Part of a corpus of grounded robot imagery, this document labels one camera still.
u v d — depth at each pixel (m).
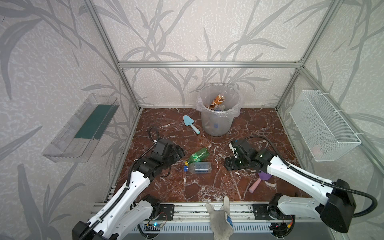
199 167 0.84
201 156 0.90
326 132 0.64
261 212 0.73
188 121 1.12
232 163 0.69
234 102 0.94
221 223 0.70
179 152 0.69
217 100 0.99
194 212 0.75
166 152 0.58
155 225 0.71
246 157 0.59
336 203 0.39
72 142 0.64
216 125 0.94
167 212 0.74
